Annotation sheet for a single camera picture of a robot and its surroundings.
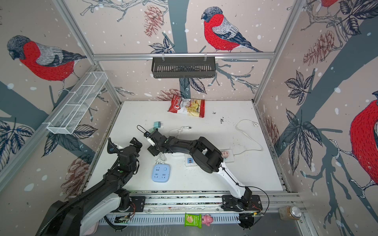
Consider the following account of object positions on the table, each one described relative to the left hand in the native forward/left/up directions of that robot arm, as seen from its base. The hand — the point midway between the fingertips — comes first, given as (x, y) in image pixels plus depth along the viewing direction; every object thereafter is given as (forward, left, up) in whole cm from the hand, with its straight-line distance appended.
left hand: (131, 142), depth 84 cm
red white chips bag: (+36, -36, -9) cm, 51 cm away
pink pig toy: (-37, -42, -9) cm, 57 cm away
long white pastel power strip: (-9, -34, -9) cm, 36 cm away
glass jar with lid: (-35, -78, -2) cm, 86 cm away
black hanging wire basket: (+53, -30, +17) cm, 63 cm away
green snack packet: (-37, -36, -10) cm, 52 cm away
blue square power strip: (-15, -18, -9) cm, 25 cm away
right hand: (+3, -9, -13) cm, 16 cm away
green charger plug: (+16, -6, -12) cm, 21 cm away
